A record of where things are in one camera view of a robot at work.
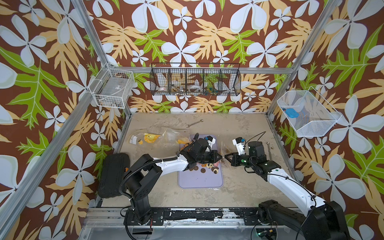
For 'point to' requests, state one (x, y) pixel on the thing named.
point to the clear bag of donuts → (173, 138)
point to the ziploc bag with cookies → (145, 138)
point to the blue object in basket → (292, 113)
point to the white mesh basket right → (310, 114)
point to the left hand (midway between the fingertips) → (224, 155)
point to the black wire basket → (198, 79)
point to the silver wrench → (188, 126)
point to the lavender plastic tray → (197, 179)
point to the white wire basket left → (112, 87)
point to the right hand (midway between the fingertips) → (224, 155)
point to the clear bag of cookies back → (225, 151)
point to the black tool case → (114, 166)
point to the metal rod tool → (270, 154)
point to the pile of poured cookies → (213, 166)
